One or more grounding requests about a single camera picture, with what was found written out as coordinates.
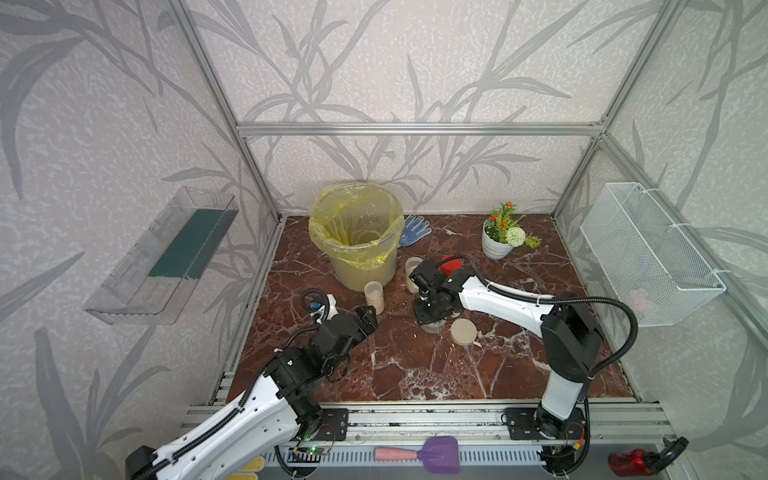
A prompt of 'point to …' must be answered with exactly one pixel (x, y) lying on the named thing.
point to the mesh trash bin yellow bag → (360, 227)
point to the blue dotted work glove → (415, 228)
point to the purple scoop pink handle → (439, 454)
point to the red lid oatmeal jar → (449, 264)
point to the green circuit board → (317, 449)
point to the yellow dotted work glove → (250, 471)
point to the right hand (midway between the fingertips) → (417, 315)
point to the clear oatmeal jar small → (374, 291)
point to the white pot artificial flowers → (501, 233)
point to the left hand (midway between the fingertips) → (369, 320)
